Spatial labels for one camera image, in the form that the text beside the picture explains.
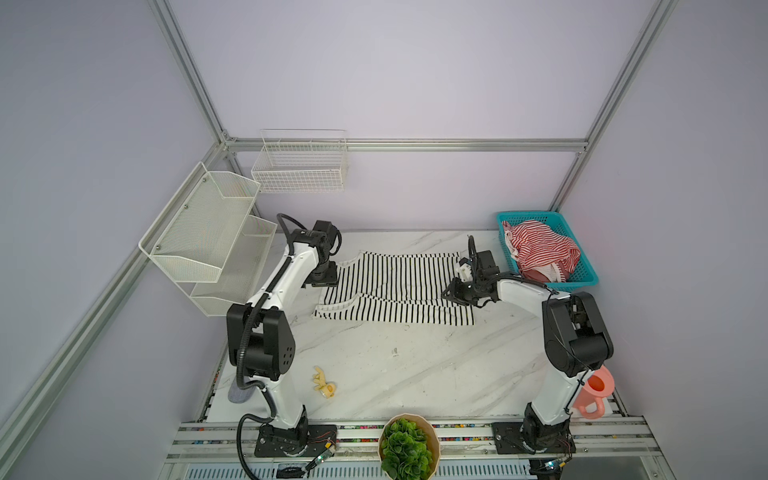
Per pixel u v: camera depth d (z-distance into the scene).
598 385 0.74
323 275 0.75
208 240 0.78
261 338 0.48
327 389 0.79
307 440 0.73
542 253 1.04
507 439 0.73
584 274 0.98
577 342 0.51
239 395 0.78
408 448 0.63
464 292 0.86
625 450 0.73
